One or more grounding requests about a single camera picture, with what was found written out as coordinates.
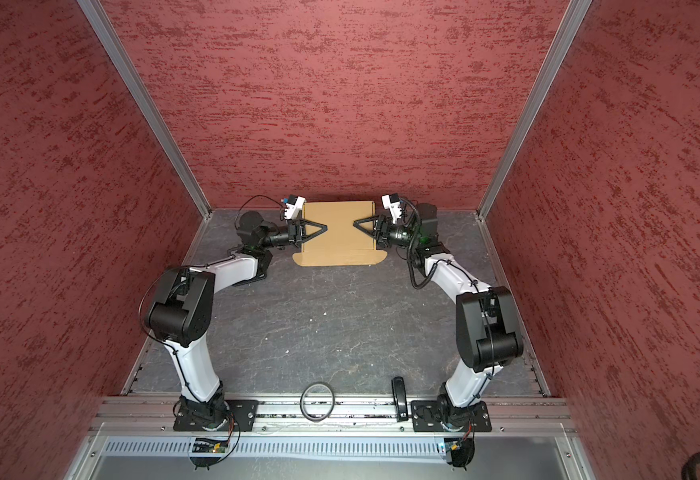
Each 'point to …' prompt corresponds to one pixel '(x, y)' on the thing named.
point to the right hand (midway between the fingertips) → (355, 232)
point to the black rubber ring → (331, 409)
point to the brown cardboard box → (342, 244)
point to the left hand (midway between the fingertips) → (327, 235)
